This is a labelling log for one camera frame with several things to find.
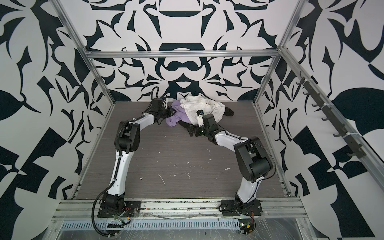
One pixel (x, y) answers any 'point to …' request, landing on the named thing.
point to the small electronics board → (246, 226)
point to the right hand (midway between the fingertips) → (194, 125)
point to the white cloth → (192, 103)
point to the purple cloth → (180, 115)
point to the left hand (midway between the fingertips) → (178, 107)
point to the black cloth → (227, 112)
